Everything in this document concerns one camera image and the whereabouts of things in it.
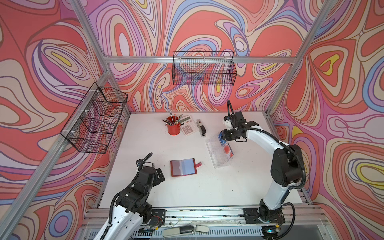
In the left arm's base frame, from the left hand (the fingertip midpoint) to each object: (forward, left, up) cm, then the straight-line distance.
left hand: (157, 172), depth 80 cm
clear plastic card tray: (+15, -34, -5) cm, 37 cm away
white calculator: (+37, -17, -6) cm, 41 cm away
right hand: (+21, -40, 0) cm, 45 cm away
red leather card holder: (+7, -15, -9) cm, 19 cm away
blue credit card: (+21, -38, 0) cm, 43 cm away
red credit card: (+13, -40, 0) cm, 42 cm away
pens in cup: (+32, -5, +5) cm, 33 cm away
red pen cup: (+32, -6, +2) cm, 32 cm away
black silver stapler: (+33, -26, -4) cm, 42 cm away
